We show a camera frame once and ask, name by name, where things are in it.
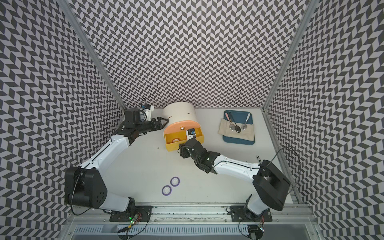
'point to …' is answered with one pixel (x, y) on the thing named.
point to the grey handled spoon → (244, 126)
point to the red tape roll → (176, 140)
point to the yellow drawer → (174, 146)
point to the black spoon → (237, 128)
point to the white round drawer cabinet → (178, 117)
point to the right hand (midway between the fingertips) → (184, 146)
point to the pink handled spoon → (232, 126)
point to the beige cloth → (248, 134)
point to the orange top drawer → (180, 126)
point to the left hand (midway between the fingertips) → (165, 122)
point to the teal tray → (240, 116)
